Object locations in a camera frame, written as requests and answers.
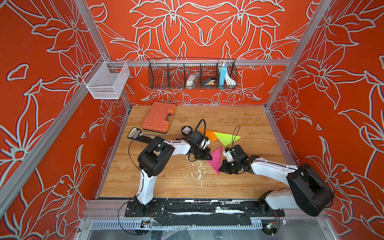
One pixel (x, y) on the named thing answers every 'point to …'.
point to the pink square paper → (216, 162)
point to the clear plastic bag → (191, 80)
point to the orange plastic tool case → (159, 116)
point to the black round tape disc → (186, 130)
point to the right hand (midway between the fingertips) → (216, 170)
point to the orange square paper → (211, 135)
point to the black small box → (205, 81)
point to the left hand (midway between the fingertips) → (212, 158)
